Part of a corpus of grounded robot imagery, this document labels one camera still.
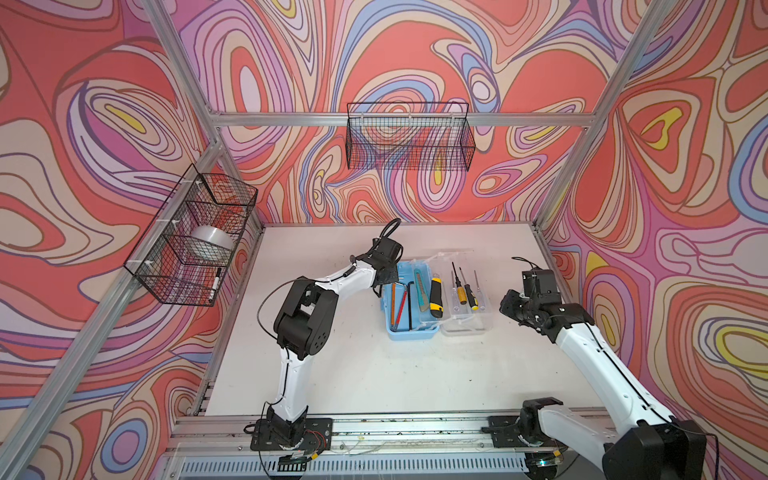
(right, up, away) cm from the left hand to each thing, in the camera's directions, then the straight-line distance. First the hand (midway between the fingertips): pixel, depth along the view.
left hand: (392, 272), depth 100 cm
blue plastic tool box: (+9, -14, -15) cm, 23 cm away
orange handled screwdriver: (+20, -5, -13) cm, 25 cm away
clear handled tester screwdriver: (+26, -6, -14) cm, 30 cm away
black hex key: (+6, -11, -4) cm, 13 cm away
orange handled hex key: (+1, -7, 0) cm, 7 cm away
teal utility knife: (+9, -5, -9) cm, 14 cm away
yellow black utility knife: (+13, -9, -12) cm, 20 cm away
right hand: (+32, -10, -17) cm, 38 cm away
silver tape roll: (-45, +11, -26) cm, 53 cm away
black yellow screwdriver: (+23, -6, -14) cm, 27 cm away
